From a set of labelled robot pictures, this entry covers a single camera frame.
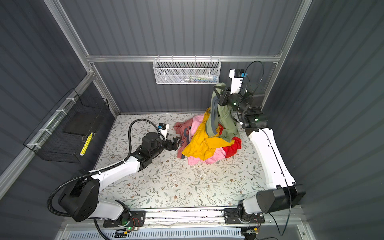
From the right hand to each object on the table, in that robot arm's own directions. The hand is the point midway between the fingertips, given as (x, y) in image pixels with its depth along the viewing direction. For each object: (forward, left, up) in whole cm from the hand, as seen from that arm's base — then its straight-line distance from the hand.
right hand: (215, 88), depth 63 cm
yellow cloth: (-5, +5, -37) cm, 38 cm away
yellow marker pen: (-15, +60, -19) cm, 65 cm away
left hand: (-3, +21, -29) cm, 36 cm away
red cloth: (-6, -12, -42) cm, 44 cm away
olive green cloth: (-1, -4, -15) cm, 16 cm away
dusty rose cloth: (+10, +18, -40) cm, 45 cm away
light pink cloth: (-10, -4, -42) cm, 43 cm away
